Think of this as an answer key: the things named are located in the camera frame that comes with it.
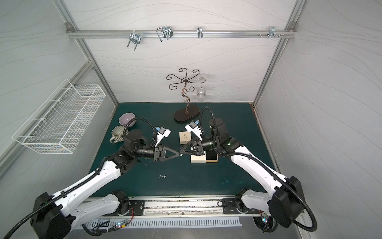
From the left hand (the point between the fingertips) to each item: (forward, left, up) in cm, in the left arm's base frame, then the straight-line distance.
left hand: (177, 157), depth 62 cm
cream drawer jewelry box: (+26, 0, -25) cm, 36 cm away
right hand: (+3, -1, 0) cm, 3 cm away
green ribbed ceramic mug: (+29, +47, -25) cm, 61 cm away
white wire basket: (+15, +57, +4) cm, 59 cm away
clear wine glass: (+48, -10, -4) cm, 49 cm away
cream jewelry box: (+13, -16, -25) cm, 32 cm away
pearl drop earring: (+1, +11, -28) cm, 30 cm away
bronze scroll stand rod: (+49, 0, +4) cm, 49 cm away
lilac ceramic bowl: (+39, +44, -22) cm, 63 cm away
